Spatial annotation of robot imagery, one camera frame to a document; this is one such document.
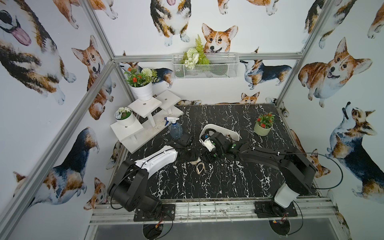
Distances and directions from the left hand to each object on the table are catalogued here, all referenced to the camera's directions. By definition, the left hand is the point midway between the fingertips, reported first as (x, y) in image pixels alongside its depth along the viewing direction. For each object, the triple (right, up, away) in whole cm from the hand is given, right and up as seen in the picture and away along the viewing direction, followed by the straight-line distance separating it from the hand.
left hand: (194, 154), depth 88 cm
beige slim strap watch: (+2, -8, -3) cm, 9 cm away
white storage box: (+10, +14, +15) cm, 22 cm away
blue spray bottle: (-14, +13, +15) cm, 24 cm away
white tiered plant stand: (-34, +25, +29) cm, 51 cm away
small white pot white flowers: (-39, +22, -4) cm, 45 cm away
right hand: (+4, 0, -5) cm, 6 cm away
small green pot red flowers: (+44, +17, +7) cm, 48 cm away
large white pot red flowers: (-30, +41, -5) cm, 51 cm away
